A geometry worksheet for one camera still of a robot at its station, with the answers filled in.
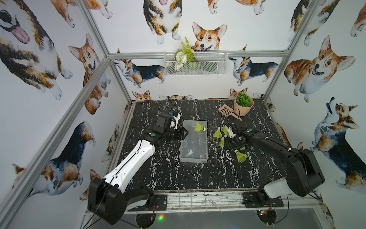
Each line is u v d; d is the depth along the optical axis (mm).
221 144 901
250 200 735
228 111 1139
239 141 647
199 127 1002
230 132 750
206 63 926
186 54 817
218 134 972
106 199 383
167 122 610
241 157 866
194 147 944
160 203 733
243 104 1022
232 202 746
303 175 424
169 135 651
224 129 1003
